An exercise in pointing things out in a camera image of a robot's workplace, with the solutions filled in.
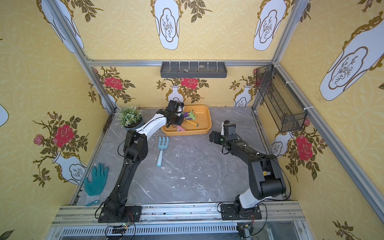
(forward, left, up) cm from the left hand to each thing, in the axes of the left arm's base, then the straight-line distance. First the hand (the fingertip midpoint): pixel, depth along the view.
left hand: (181, 118), depth 108 cm
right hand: (-18, -22, +3) cm, 28 cm away
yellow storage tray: (+2, -11, -5) cm, 12 cm away
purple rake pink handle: (-8, 0, -1) cm, 9 cm away
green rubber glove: (-41, +46, -4) cm, 62 cm away
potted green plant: (-8, +32, +12) cm, 35 cm away
